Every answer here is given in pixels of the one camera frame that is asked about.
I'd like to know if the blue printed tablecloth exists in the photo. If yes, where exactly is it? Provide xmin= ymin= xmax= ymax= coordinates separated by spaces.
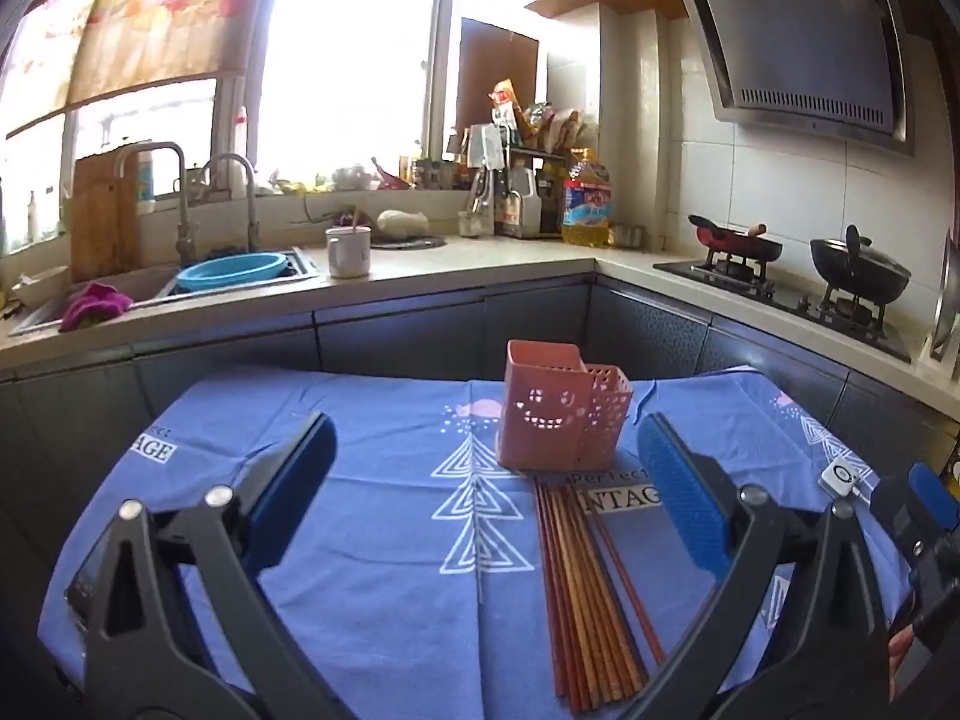
xmin=39 ymin=366 xmax=910 ymax=718

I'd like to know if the yellow cooking oil bottle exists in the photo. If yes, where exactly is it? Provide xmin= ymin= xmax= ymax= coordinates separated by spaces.
xmin=562 ymin=148 xmax=612 ymax=247

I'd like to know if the chrome tall faucet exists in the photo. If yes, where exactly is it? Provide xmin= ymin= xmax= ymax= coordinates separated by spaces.
xmin=112 ymin=140 xmax=199 ymax=265

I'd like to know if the pink plastic utensil holder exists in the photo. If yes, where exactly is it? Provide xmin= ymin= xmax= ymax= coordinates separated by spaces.
xmin=496 ymin=340 xmax=633 ymax=473

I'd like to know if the wooden cutting board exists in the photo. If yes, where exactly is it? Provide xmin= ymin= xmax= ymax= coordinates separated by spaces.
xmin=68 ymin=148 xmax=142 ymax=283

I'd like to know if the red frying pan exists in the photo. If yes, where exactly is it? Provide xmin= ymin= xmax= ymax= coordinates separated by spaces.
xmin=688 ymin=215 xmax=782 ymax=263

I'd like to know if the blue plastic basin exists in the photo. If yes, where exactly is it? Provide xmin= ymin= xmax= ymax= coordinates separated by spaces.
xmin=176 ymin=252 xmax=288 ymax=293

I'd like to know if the red-brown wooden chopstick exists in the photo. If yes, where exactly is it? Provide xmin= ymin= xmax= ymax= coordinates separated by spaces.
xmin=535 ymin=481 xmax=583 ymax=715

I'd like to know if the steel range hood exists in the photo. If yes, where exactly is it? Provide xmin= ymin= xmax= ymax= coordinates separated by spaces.
xmin=682 ymin=0 xmax=914 ymax=156

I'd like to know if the thin red chopstick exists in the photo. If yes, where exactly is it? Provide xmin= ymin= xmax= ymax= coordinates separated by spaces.
xmin=584 ymin=493 xmax=667 ymax=667

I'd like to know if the black gas stove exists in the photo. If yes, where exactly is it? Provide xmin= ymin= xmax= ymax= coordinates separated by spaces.
xmin=654 ymin=254 xmax=911 ymax=362

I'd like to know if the white jug bottle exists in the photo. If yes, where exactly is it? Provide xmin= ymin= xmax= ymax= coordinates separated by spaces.
xmin=501 ymin=167 xmax=542 ymax=239

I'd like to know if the patterned roller blind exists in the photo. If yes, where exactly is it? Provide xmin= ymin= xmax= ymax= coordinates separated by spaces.
xmin=2 ymin=0 xmax=260 ymax=138

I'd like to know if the orange wooden chopstick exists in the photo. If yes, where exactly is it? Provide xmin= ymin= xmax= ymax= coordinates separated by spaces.
xmin=551 ymin=488 xmax=608 ymax=710

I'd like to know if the magenta cloth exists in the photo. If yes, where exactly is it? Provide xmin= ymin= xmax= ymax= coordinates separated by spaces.
xmin=59 ymin=281 xmax=133 ymax=333

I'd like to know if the small white device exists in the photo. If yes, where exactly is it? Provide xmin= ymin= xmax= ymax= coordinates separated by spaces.
xmin=818 ymin=458 xmax=862 ymax=497

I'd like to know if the steel sink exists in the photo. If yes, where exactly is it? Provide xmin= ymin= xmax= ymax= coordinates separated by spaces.
xmin=8 ymin=247 xmax=320 ymax=338

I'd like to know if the black wok with lid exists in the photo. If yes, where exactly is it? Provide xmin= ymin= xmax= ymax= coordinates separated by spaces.
xmin=809 ymin=224 xmax=911 ymax=305

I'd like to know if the white mug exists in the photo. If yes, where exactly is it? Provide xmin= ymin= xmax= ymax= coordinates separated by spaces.
xmin=325 ymin=226 xmax=371 ymax=280

